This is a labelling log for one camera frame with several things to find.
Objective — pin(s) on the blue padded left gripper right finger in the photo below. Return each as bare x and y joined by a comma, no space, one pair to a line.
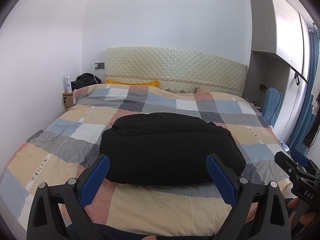
224,178

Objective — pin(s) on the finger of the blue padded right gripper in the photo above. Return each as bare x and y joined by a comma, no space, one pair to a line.
299,158

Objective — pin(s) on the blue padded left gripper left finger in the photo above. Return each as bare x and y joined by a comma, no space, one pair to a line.
90,180

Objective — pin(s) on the large black jacket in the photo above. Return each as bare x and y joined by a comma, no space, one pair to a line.
166,149

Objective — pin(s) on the black clothes pile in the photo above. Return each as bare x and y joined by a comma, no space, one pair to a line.
84,80

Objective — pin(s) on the person's right hand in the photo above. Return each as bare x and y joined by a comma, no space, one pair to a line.
305,219

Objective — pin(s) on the person's left hand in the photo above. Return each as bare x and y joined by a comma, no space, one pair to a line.
150,238

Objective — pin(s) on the plaid patchwork duvet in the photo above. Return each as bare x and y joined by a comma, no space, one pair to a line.
64,148

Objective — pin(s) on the blue cloth on chair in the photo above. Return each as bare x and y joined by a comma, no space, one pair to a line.
272,106

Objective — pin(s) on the wooden nightstand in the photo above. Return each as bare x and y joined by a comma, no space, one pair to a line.
68,100

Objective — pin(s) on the white spray bottle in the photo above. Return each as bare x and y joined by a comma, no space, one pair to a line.
68,83

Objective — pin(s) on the floral beige pillow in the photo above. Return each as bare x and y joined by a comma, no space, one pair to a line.
178,87

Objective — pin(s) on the yellow pillow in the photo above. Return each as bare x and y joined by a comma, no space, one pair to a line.
155,83

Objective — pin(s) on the cream quilted headboard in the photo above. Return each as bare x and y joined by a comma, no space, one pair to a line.
144,64

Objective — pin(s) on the grey overhead wall cabinet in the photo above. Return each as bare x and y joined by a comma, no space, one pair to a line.
280,55

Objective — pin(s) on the grey wall socket panel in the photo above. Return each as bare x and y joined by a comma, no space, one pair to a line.
99,65

